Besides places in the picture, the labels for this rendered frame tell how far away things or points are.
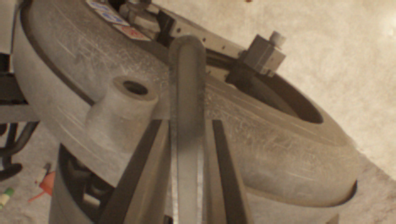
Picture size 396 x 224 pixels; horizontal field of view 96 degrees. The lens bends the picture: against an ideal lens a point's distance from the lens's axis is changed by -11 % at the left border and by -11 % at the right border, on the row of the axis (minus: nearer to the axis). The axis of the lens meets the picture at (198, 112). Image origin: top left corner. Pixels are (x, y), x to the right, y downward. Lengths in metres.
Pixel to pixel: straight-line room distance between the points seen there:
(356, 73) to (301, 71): 0.40
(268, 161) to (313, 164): 0.06
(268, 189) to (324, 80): 1.29
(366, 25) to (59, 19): 1.46
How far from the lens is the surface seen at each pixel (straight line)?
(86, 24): 0.23
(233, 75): 0.60
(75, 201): 0.51
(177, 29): 0.41
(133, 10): 0.34
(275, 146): 0.19
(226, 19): 1.11
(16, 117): 0.32
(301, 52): 1.30
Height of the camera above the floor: 1.08
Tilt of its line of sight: 59 degrees down
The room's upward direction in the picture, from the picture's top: 172 degrees clockwise
